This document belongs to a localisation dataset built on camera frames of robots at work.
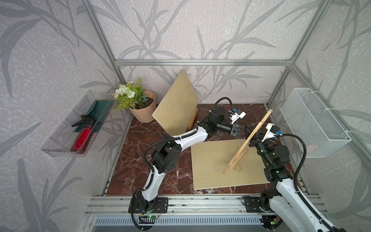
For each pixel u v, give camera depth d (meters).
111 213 0.74
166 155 0.52
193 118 1.05
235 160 0.74
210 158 0.91
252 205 0.72
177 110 0.96
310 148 0.71
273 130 0.62
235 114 0.72
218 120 0.69
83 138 0.59
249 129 0.69
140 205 0.63
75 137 0.61
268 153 0.62
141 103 0.99
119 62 0.94
